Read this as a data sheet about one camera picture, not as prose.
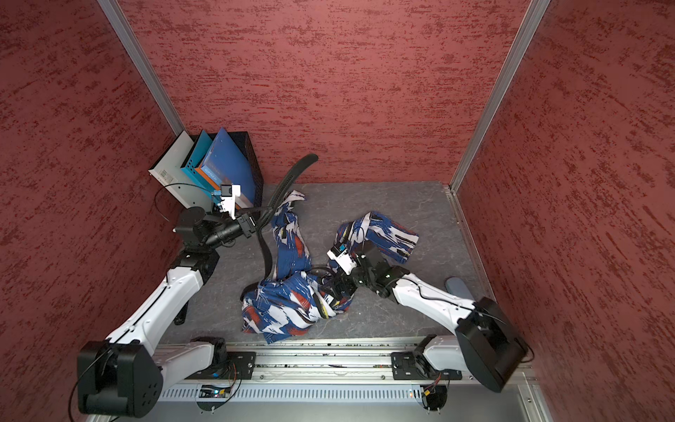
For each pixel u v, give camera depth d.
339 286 0.73
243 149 1.01
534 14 0.71
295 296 0.77
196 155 0.90
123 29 0.74
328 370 0.74
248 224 0.65
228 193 0.65
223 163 1.03
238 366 0.74
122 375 0.39
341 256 0.72
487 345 0.42
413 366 0.66
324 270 0.92
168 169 0.89
